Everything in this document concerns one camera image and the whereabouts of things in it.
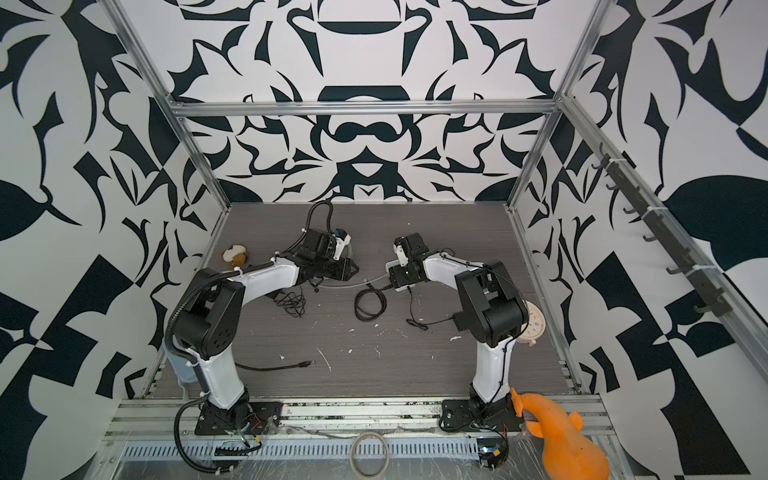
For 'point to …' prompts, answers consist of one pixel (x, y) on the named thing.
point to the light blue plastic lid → (184, 373)
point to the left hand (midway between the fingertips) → (356, 262)
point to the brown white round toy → (236, 254)
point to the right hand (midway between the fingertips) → (403, 272)
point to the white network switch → (391, 264)
